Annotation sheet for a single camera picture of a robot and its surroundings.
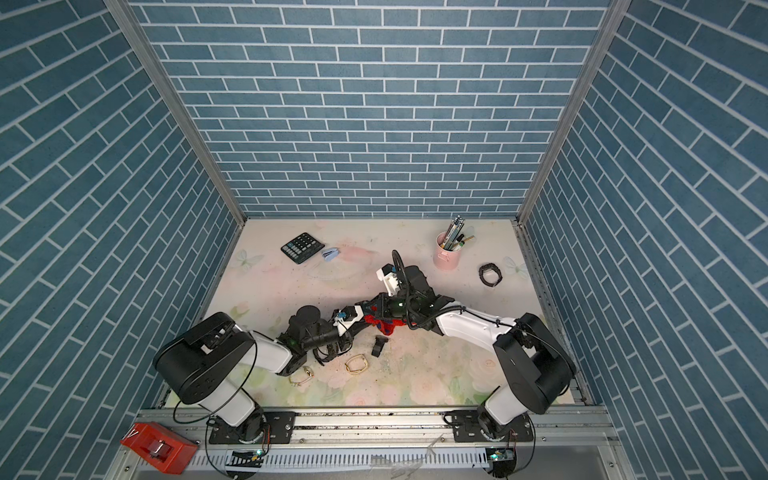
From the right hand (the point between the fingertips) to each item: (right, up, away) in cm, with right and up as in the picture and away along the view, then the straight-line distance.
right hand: (367, 309), depth 82 cm
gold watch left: (-16, -17, -1) cm, 23 cm away
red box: (-44, -27, -16) cm, 54 cm away
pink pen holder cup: (+24, +13, +18) cm, 32 cm away
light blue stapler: (-16, +14, +26) cm, 34 cm away
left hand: (+2, -5, +2) cm, 6 cm away
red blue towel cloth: (+5, -5, +3) cm, 8 cm away
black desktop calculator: (-27, +17, +27) cm, 41 cm away
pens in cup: (+28, +20, +18) cm, 38 cm away
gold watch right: (-3, -16, +2) cm, 17 cm away
